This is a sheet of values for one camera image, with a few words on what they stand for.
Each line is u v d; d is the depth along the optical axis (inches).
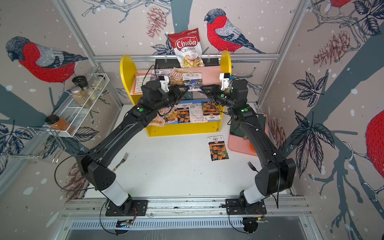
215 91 24.2
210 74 31.4
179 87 25.3
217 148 37.4
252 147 22.0
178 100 24.8
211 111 38.4
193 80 29.9
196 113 37.6
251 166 34.5
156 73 31.9
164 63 35.0
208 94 25.3
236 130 40.8
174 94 24.5
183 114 37.5
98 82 33.7
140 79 30.5
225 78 25.8
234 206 28.8
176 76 30.8
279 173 15.6
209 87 26.0
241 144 37.8
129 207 26.8
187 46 32.5
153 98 21.5
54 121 23.3
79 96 28.1
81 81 28.8
